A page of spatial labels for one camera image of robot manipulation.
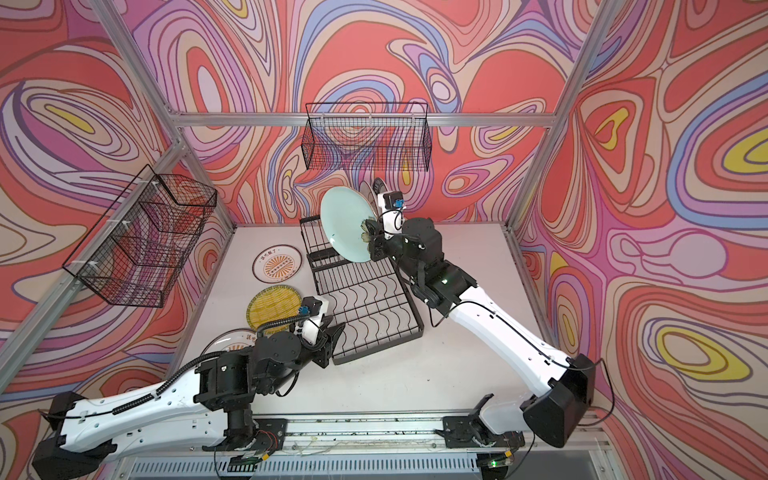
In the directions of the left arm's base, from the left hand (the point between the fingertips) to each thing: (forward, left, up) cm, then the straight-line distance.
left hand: (344, 323), depth 66 cm
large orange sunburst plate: (+6, +37, -23) cm, 44 cm away
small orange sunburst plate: (+36, +31, -24) cm, 53 cm away
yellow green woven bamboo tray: (+19, +28, -23) cm, 41 cm away
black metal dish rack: (+20, -4, -22) cm, 30 cm away
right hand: (+18, -6, +13) cm, 23 cm away
